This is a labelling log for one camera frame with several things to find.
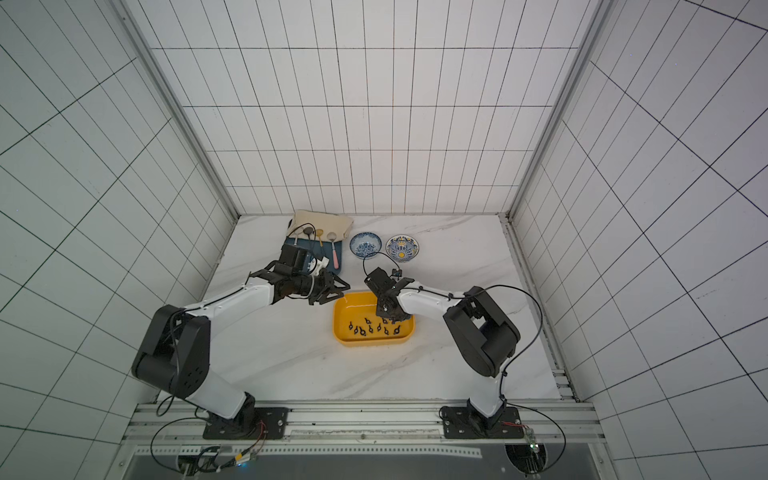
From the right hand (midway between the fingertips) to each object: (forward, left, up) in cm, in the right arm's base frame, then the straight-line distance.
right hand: (380, 311), depth 93 cm
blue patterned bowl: (+26, +8, +2) cm, 27 cm away
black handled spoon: (+32, +31, +2) cm, 45 cm away
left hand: (0, +10, +11) cm, 15 cm away
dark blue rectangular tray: (+23, +20, +2) cm, 31 cm away
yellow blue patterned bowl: (+25, -6, +2) cm, 25 cm away
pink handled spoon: (+29, +21, +3) cm, 36 cm away
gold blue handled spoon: (+31, +27, +1) cm, 41 cm away
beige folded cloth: (+37, +24, +1) cm, 44 cm away
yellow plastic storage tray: (-4, +7, +1) cm, 9 cm away
